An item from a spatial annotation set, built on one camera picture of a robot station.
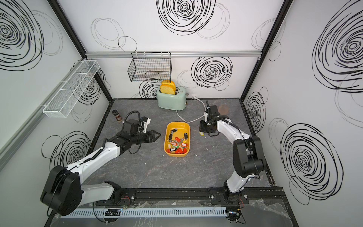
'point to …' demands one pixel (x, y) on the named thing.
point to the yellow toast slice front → (167, 88)
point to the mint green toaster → (174, 102)
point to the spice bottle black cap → (118, 117)
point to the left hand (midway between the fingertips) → (157, 135)
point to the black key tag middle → (170, 137)
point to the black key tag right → (185, 135)
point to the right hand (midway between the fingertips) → (201, 128)
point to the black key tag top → (174, 130)
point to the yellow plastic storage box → (177, 142)
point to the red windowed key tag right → (184, 144)
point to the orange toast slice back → (167, 81)
